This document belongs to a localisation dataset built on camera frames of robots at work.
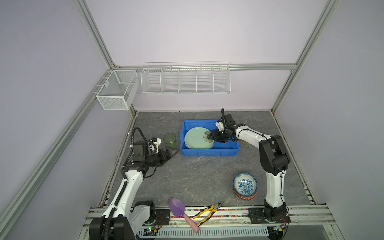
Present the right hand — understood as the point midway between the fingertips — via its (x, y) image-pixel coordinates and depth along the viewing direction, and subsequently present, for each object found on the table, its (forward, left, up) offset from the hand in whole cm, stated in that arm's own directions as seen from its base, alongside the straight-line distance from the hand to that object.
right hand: (211, 139), depth 98 cm
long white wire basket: (+32, +16, +25) cm, 44 cm away
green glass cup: (-3, +26, +5) cm, 27 cm away
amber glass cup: (-17, -13, +23) cm, 31 cm away
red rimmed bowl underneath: (-37, -15, +3) cm, 39 cm away
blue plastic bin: (-4, -13, -5) cm, 15 cm away
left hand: (-18, +21, +11) cm, 29 cm away
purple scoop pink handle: (-40, +19, -6) cm, 44 cm away
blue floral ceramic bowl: (-30, -16, +2) cm, 34 cm away
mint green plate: (+2, +12, -1) cm, 12 cm away
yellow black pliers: (-40, 0, -4) cm, 40 cm away
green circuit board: (-50, +32, -7) cm, 60 cm away
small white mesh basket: (+25, +62, +21) cm, 70 cm away
